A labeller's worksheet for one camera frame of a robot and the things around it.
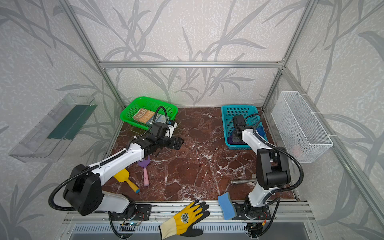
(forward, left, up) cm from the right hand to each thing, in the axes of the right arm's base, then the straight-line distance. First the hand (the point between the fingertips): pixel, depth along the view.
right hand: (242, 133), depth 95 cm
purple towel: (-5, +8, -3) cm, 10 cm away
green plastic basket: (+29, +78, -2) cm, 84 cm away
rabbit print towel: (+19, +68, -6) cm, 71 cm away
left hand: (-6, +39, +8) cm, 40 cm away
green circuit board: (-48, +60, -7) cm, 77 cm away
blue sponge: (-40, +14, -5) cm, 42 cm away
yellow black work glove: (-48, +35, -5) cm, 59 cm away
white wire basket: (-19, -17, +26) cm, 36 cm away
